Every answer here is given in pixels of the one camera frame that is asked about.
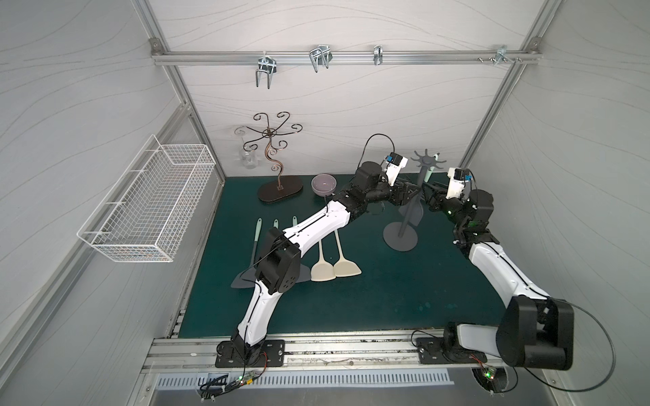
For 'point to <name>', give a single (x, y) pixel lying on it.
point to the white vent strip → (338, 378)
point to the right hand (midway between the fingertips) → (430, 181)
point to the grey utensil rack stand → (396, 236)
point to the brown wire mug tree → (280, 189)
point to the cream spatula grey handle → (322, 271)
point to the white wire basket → (148, 210)
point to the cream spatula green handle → (344, 266)
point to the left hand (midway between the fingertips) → (419, 186)
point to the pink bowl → (323, 184)
